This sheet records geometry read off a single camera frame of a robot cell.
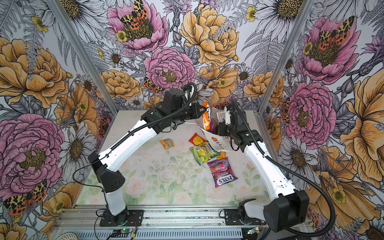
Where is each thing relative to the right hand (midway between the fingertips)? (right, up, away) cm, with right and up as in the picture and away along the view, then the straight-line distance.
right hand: (220, 129), depth 79 cm
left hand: (-8, +8, -9) cm, 14 cm away
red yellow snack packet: (-12, -8, +23) cm, 28 cm away
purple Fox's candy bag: (+2, -25, +7) cm, 26 cm away
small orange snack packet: (+4, -17, +18) cm, 25 cm away
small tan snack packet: (-32, -10, +20) cm, 39 cm away
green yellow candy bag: (-8, -15, +16) cm, 23 cm away
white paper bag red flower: (+1, -7, +4) cm, 8 cm away
